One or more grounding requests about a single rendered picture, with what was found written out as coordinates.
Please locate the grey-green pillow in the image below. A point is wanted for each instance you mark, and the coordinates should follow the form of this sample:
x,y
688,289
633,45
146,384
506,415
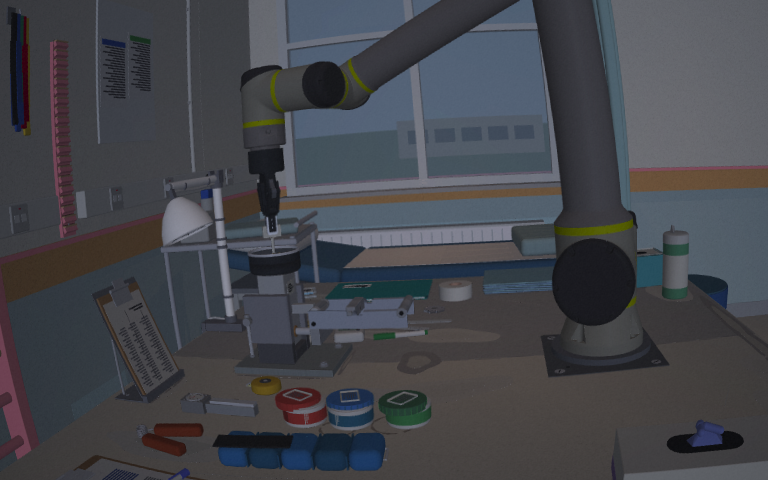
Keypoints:
x,y
533,239

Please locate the hanging coloured resistance bands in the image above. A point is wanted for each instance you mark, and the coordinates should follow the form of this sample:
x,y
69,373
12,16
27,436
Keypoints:
x,y
19,72

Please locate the green putty tin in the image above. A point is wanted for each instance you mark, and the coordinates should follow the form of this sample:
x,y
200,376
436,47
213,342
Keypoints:
x,y
405,408

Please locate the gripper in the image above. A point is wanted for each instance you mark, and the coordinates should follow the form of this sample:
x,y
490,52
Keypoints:
x,y
266,162

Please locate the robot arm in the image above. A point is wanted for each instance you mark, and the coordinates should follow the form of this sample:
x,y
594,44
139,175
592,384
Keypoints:
x,y
576,150

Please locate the blue round bin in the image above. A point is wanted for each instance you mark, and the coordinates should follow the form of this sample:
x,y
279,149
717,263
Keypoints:
x,y
711,291

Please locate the white timer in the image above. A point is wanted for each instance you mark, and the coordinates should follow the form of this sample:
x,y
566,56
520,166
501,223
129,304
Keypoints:
x,y
309,293

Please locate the red putty tin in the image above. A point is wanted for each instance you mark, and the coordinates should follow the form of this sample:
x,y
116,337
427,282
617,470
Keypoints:
x,y
300,405

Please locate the white desk lamp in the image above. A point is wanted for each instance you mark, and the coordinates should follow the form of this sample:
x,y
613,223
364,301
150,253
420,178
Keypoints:
x,y
183,219

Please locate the green flat book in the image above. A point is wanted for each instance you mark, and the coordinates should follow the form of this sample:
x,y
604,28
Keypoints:
x,y
390,290

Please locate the white bottle with green bands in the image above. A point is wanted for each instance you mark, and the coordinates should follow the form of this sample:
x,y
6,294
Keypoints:
x,y
675,264

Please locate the grey wall poster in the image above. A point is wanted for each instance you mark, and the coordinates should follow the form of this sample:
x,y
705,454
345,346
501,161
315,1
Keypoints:
x,y
123,108

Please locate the white radiator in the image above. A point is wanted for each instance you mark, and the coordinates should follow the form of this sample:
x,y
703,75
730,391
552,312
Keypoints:
x,y
420,235

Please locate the yellow tape measure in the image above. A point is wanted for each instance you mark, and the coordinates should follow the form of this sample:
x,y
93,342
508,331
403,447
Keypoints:
x,y
266,385

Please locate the teal box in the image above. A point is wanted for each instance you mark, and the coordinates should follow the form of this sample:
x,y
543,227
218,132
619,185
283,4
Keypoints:
x,y
651,267

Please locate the pink wall strip rack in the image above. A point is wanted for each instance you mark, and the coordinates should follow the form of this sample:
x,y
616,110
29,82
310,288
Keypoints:
x,y
62,138

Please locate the grey grip dynamometer body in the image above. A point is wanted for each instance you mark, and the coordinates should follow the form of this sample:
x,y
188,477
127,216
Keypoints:
x,y
270,324

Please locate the teal curtain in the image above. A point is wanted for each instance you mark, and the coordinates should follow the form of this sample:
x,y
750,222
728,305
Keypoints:
x,y
621,132

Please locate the blue treatment couch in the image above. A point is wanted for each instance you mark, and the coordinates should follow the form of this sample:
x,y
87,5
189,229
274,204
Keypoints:
x,y
420,258

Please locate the green and white marker pen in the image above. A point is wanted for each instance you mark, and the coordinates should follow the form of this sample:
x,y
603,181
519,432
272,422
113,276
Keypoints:
x,y
396,334

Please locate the blue folded towel stack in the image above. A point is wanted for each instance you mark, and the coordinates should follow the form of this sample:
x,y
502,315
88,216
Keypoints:
x,y
516,281

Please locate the dark square base plate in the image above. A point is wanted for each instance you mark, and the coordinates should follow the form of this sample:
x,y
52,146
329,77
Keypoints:
x,y
654,363

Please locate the white tape roll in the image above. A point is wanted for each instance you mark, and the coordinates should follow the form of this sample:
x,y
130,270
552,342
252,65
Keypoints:
x,y
455,291

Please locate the clear goniometer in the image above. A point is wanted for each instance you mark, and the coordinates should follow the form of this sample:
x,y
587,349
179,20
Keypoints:
x,y
433,310

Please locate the blue putty tin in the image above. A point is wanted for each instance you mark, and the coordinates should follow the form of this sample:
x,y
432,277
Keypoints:
x,y
350,408

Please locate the white glove box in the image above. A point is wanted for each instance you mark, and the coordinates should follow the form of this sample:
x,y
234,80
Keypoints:
x,y
648,462

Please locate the pink wall bars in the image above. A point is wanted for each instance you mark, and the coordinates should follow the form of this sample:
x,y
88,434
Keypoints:
x,y
12,360

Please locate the upright clipboard stand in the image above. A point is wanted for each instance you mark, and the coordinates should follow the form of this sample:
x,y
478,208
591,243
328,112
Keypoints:
x,y
141,342

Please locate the window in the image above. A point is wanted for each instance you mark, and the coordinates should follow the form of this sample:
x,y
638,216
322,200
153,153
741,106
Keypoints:
x,y
480,90

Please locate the brown clipboard with chart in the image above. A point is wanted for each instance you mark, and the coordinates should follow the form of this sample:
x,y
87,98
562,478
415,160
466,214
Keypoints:
x,y
108,471

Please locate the grey pinch gauge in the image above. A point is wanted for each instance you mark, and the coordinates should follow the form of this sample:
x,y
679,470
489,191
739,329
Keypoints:
x,y
228,408

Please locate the blue padded cuff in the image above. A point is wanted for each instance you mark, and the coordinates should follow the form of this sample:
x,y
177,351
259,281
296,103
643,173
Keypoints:
x,y
336,453

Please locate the grey wall socket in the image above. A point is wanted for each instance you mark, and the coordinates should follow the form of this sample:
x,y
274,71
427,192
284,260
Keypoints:
x,y
116,198
18,219

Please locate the white wall switch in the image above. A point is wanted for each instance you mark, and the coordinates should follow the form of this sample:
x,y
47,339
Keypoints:
x,y
81,204

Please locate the blue pen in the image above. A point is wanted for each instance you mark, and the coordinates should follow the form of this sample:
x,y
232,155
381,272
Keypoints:
x,y
180,474

